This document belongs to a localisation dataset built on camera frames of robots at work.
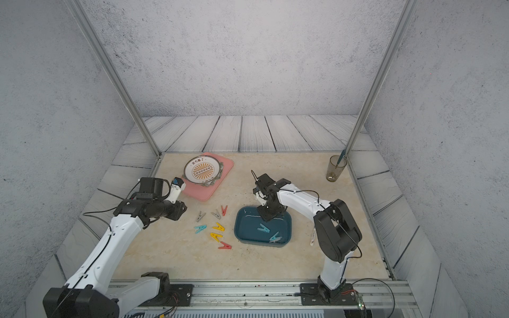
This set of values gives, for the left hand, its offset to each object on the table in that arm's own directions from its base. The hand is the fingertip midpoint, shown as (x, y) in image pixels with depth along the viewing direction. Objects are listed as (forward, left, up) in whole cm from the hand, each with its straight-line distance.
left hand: (184, 205), depth 80 cm
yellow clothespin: (-3, -12, -15) cm, 19 cm away
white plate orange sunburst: (+31, +1, -13) cm, 34 cm away
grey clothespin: (+3, -3, -15) cm, 15 cm away
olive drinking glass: (+24, -70, -11) cm, 75 cm away
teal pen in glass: (+28, -72, -2) cm, 77 cm away
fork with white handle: (-8, -53, -15) cm, 56 cm away
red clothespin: (+6, -13, -15) cm, 21 cm away
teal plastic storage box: (-4, -26, -15) cm, 31 cm away
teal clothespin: (-3, -4, -15) cm, 16 cm away
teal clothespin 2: (-4, -32, -14) cm, 35 cm away
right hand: (-1, -34, -9) cm, 35 cm away
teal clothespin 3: (-8, -37, -15) cm, 40 cm away
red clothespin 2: (-11, -16, -15) cm, 25 cm away
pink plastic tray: (+17, -3, -17) cm, 24 cm away
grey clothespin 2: (+4, -10, -15) cm, 18 cm away
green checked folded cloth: (+26, -9, -15) cm, 31 cm away
